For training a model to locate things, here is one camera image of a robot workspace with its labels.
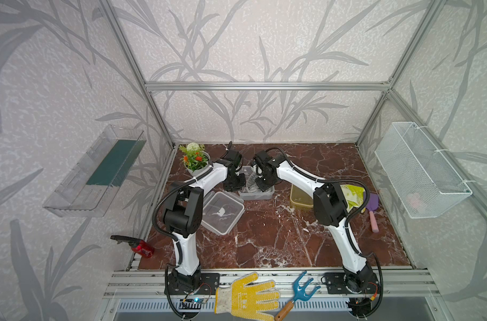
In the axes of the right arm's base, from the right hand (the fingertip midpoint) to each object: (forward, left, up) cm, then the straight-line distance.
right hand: (262, 184), depth 99 cm
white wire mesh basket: (-20, -51, +30) cm, 62 cm away
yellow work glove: (-47, +9, -3) cm, 48 cm away
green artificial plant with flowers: (+7, +32, +13) cm, 35 cm away
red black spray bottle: (-31, +47, +7) cm, 57 cm away
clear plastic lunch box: (-6, +9, 0) cm, 11 cm away
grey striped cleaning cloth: (-2, +5, +2) cm, 6 cm away
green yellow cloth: (-7, -43, 0) cm, 44 cm away
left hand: (-3, +10, +2) cm, 10 cm away
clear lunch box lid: (-13, +20, -4) cm, 24 cm away
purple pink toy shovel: (-11, -52, -3) cm, 53 cm away
